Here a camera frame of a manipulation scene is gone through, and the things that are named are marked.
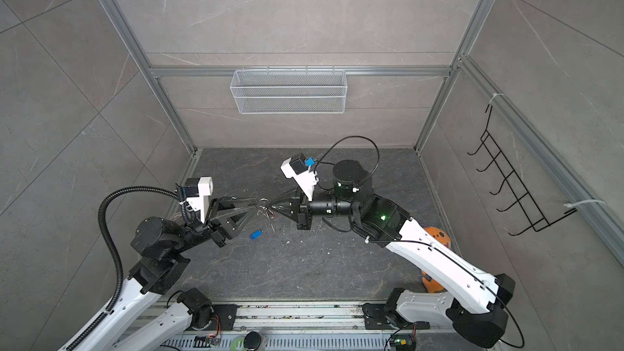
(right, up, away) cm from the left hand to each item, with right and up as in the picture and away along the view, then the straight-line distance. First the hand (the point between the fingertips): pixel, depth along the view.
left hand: (254, 203), depth 50 cm
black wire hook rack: (+69, -5, +11) cm, 70 cm away
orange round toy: (+51, -31, +29) cm, 66 cm away
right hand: (+3, 0, +2) cm, 3 cm away
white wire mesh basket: (+2, +40, +50) cm, 64 cm away
